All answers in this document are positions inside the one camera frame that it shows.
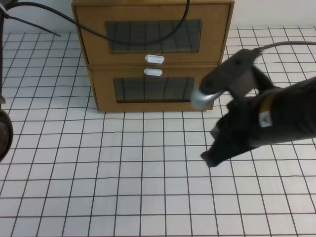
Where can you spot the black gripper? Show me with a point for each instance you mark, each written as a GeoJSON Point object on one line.
{"type": "Point", "coordinates": [233, 131]}

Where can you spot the cardboard drawer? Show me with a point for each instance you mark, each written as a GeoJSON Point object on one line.
{"type": "Point", "coordinates": [125, 31]}
{"type": "Point", "coordinates": [131, 89]}

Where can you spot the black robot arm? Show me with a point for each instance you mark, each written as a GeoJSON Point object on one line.
{"type": "Point", "coordinates": [275, 115]}

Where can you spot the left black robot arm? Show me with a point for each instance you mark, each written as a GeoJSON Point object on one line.
{"type": "Point", "coordinates": [6, 128]}

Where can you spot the black zip tie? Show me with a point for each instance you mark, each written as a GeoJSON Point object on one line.
{"type": "Point", "coordinates": [31, 24]}

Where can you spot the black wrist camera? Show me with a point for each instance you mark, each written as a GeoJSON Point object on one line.
{"type": "Point", "coordinates": [221, 78]}

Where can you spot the white lower drawer handle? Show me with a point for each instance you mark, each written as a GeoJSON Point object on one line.
{"type": "Point", "coordinates": [153, 72]}

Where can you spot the white drawer handle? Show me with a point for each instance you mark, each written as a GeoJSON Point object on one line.
{"type": "Point", "coordinates": [153, 72]}
{"type": "Point", "coordinates": [154, 59]}

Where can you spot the white upper drawer handle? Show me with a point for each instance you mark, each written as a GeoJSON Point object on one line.
{"type": "Point", "coordinates": [154, 59]}

